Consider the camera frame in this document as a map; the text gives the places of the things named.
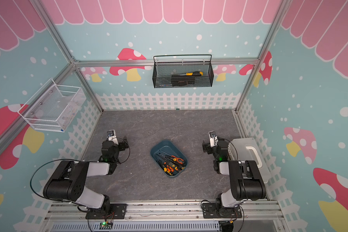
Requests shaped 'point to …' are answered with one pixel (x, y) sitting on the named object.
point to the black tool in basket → (182, 80)
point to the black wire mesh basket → (162, 72)
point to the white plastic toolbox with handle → (246, 149)
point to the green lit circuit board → (105, 225)
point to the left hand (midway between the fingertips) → (119, 139)
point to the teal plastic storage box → (169, 158)
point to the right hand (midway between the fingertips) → (211, 138)
